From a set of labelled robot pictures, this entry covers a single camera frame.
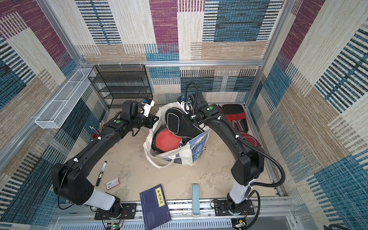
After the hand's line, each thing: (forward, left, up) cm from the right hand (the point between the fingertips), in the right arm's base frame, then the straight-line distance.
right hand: (188, 117), depth 82 cm
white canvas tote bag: (-17, -1, -9) cm, 19 cm away
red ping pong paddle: (-2, +15, -20) cm, 25 cm away
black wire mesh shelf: (+37, +51, -3) cm, 63 cm away
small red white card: (-28, +43, -22) cm, 56 cm away
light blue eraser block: (-37, -3, -19) cm, 42 cm away
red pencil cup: (-3, +57, -11) cm, 59 cm away
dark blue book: (-40, +18, -24) cm, 50 cm away
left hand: (-1, +16, +1) cm, 17 cm away
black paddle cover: (-2, +7, -3) cm, 8 cm away
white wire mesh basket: (-6, +66, +10) cm, 67 cm away
